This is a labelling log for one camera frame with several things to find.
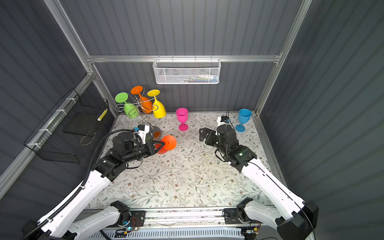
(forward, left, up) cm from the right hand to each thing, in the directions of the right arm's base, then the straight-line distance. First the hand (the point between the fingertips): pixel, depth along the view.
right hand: (208, 133), depth 73 cm
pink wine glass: (+26, +16, -13) cm, 33 cm away
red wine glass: (-5, +19, -2) cm, 19 cm away
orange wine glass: (+23, +36, 0) cm, 43 cm away
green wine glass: (+20, +45, -2) cm, 49 cm away
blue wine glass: (+24, -26, -14) cm, 38 cm away
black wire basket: (-1, +70, +2) cm, 70 cm away
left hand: (-6, +20, 0) cm, 21 cm away
